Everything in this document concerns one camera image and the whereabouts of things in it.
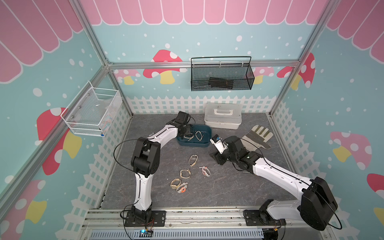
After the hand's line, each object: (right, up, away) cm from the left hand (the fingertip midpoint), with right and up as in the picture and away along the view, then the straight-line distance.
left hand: (186, 131), depth 101 cm
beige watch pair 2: (+11, -2, +5) cm, 12 cm away
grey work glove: (+49, -5, +5) cm, 50 cm away
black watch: (-1, -2, -13) cm, 13 cm away
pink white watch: (+13, -23, -13) cm, 29 cm away
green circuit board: (-19, -49, -28) cm, 60 cm away
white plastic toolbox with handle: (+26, +11, +2) cm, 28 cm away
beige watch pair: (+2, -5, +4) cm, 7 cm away
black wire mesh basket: (+20, +37, -7) cm, 43 cm away
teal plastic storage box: (+14, +1, +5) cm, 15 cm away
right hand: (+17, -10, -18) cm, 27 cm away
